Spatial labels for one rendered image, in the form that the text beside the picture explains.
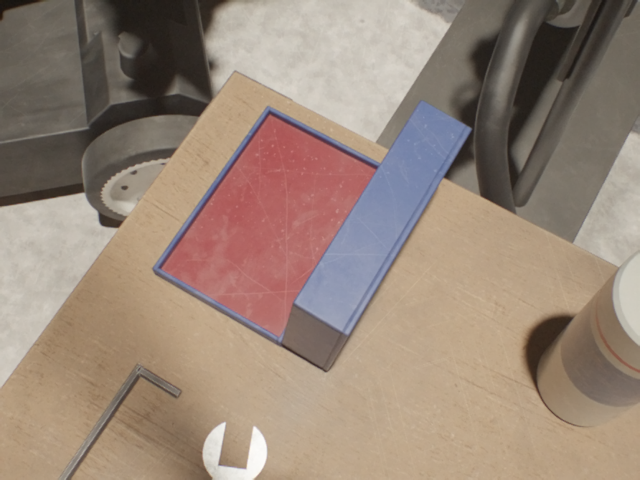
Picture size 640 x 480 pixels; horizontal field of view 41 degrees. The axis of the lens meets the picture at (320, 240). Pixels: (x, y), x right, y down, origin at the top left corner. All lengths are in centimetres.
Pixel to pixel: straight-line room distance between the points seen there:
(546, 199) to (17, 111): 69
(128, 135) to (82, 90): 11
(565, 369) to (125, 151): 61
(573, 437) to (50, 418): 36
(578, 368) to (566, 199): 69
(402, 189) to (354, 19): 82
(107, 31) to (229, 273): 52
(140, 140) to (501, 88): 43
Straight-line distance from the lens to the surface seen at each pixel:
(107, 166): 103
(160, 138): 101
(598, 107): 130
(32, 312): 118
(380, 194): 53
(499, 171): 81
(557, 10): 83
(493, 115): 79
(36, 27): 117
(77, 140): 110
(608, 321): 48
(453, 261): 65
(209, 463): 60
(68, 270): 119
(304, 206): 66
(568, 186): 123
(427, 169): 55
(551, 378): 60
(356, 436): 61
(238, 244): 65
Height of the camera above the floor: 107
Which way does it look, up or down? 67 degrees down
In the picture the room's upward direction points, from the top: straight up
